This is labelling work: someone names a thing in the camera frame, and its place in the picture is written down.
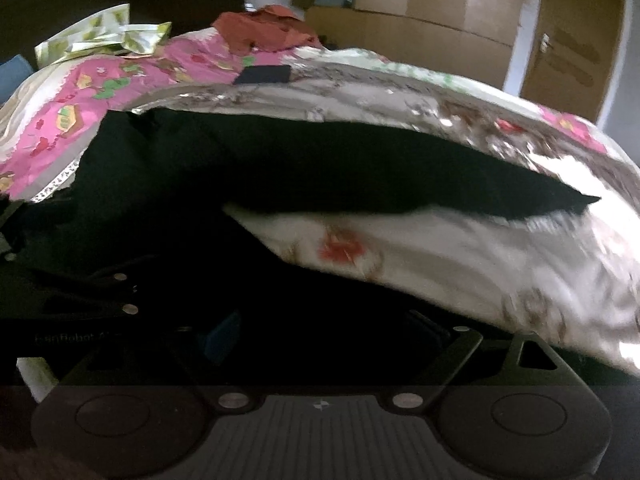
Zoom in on black pants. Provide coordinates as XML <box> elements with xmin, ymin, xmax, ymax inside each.
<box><xmin>1</xmin><ymin>108</ymin><xmax>592</xmax><ymax>391</ymax></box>

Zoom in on floral white bed quilt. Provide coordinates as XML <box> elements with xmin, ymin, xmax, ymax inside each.
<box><xmin>129</xmin><ymin>48</ymin><xmax>639</xmax><ymax>374</ymax></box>

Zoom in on wooden door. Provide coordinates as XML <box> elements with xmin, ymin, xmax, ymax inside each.
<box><xmin>521</xmin><ymin>0</ymin><xmax>625</xmax><ymax>122</ymax></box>

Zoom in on wooden wardrobe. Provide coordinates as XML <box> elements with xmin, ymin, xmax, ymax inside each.
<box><xmin>293</xmin><ymin>0</ymin><xmax>523</xmax><ymax>88</ymax></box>

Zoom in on small dark blue notebook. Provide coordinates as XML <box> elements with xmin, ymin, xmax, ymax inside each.
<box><xmin>233</xmin><ymin>65</ymin><xmax>292</xmax><ymax>86</ymax></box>

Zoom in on red orange garment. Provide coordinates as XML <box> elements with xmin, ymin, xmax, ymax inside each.
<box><xmin>213</xmin><ymin>4</ymin><xmax>322</xmax><ymax>55</ymax></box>

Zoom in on green white patterned pillow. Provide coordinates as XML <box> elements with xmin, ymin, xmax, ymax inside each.
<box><xmin>35</xmin><ymin>3</ymin><xmax>171</xmax><ymax>68</ymax></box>

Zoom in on pink patterned bed sheet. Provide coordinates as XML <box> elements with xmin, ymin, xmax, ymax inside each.
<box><xmin>1</xmin><ymin>27</ymin><xmax>294</xmax><ymax>198</ymax></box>

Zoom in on silver door handle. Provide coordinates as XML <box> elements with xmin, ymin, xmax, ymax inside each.
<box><xmin>539</xmin><ymin>34</ymin><xmax>553</xmax><ymax>54</ymax></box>

